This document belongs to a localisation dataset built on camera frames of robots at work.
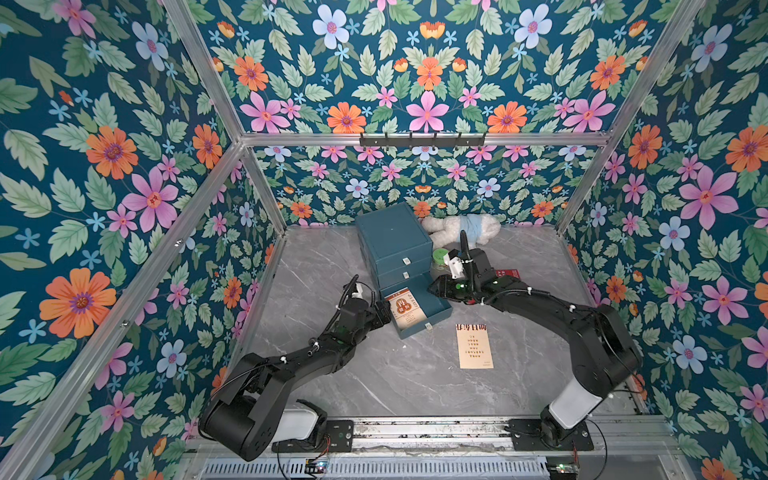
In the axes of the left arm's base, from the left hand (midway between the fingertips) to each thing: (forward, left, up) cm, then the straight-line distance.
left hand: (384, 304), depth 89 cm
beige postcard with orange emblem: (+2, -6, -7) cm, 10 cm away
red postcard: (+15, -45, -9) cm, 48 cm away
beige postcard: (-12, -26, -8) cm, 30 cm away
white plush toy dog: (+31, -23, -2) cm, 39 cm away
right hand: (+3, -17, +5) cm, 18 cm away
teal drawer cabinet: (+8, -5, +15) cm, 18 cm away
